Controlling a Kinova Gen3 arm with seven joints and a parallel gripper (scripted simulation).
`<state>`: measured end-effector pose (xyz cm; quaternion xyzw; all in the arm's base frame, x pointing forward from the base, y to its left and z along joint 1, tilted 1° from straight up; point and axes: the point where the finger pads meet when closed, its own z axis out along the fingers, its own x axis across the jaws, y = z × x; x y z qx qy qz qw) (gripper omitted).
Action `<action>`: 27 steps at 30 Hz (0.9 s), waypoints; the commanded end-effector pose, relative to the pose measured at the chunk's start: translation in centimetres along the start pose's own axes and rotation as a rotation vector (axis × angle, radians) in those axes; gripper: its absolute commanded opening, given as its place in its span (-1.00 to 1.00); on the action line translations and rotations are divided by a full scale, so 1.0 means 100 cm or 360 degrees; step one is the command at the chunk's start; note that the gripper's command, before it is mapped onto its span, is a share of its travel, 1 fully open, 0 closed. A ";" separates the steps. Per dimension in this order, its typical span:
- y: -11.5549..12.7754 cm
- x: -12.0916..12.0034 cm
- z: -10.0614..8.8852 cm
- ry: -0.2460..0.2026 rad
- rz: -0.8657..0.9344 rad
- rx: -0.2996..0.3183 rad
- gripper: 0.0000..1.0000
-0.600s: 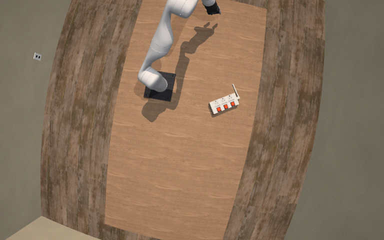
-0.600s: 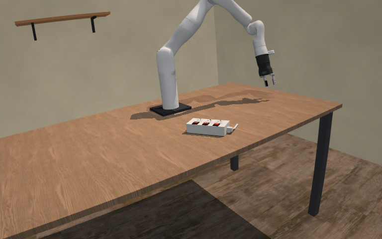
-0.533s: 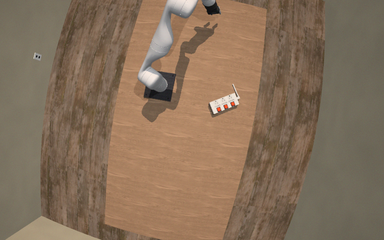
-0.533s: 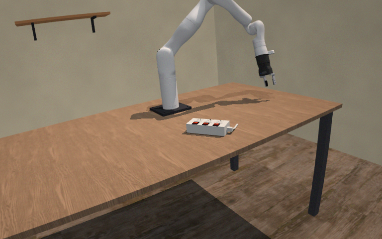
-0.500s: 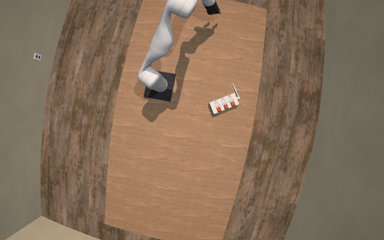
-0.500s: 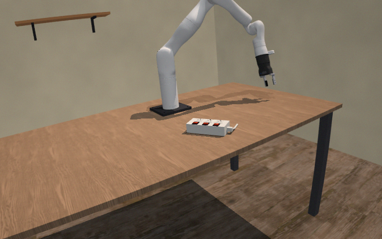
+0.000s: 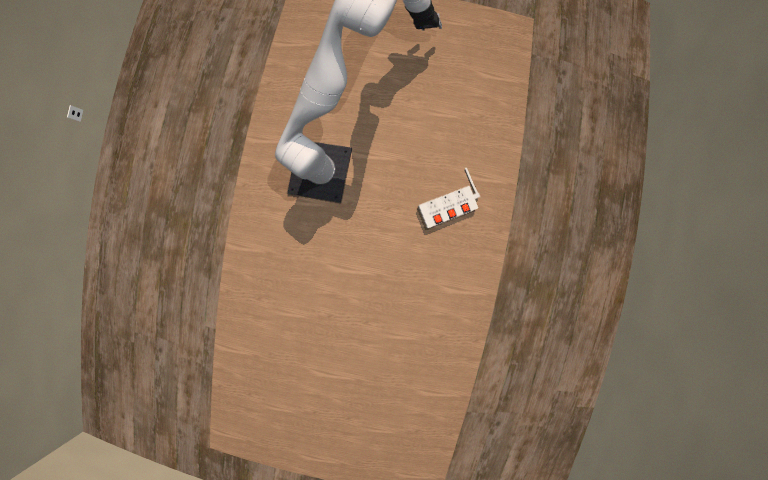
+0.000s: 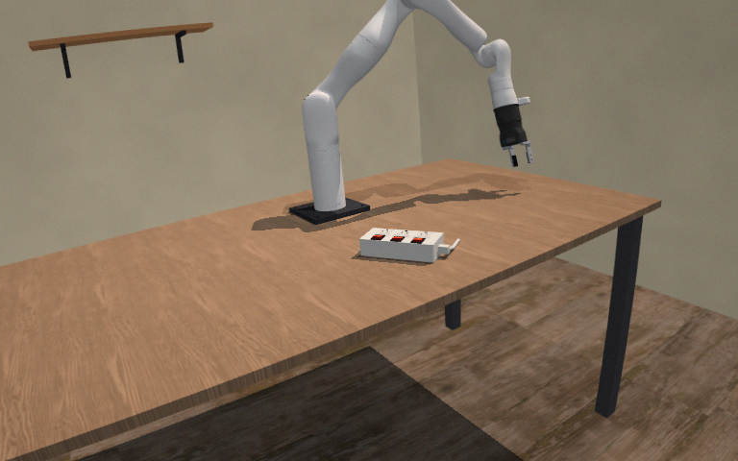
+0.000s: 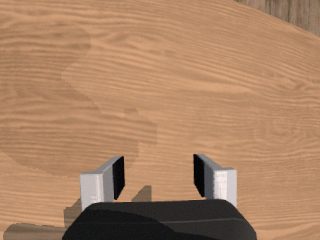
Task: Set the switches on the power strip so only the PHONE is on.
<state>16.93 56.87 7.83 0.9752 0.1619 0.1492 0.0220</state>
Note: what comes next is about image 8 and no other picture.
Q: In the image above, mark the white power strip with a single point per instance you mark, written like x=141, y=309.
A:
x=414, y=245

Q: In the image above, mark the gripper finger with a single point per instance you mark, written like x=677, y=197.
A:
x=529, y=152
x=512, y=155

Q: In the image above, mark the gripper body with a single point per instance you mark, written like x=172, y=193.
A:
x=508, y=116

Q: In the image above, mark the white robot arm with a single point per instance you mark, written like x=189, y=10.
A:
x=362, y=54

